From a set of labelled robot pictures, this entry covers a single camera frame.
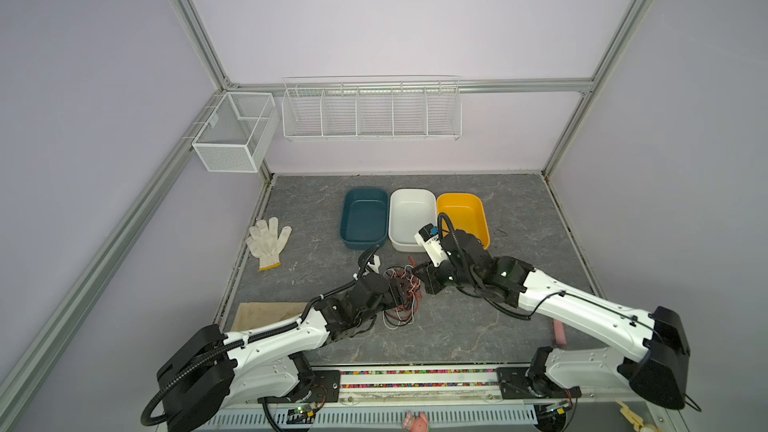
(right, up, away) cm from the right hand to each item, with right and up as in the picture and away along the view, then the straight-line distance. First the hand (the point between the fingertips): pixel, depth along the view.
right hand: (413, 273), depth 74 cm
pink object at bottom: (0, -33, -7) cm, 33 cm away
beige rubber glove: (-44, -15, +13) cm, 48 cm away
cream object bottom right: (+51, -33, -5) cm, 61 cm away
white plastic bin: (0, +14, +32) cm, 35 cm away
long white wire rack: (-12, +49, +23) cm, 55 cm away
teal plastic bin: (-16, +12, +33) cm, 38 cm away
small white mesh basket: (-58, +44, +28) cm, 78 cm away
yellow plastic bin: (+21, +14, +34) cm, 42 cm away
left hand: (-3, -7, +7) cm, 10 cm away
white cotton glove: (-49, +4, +28) cm, 57 cm away
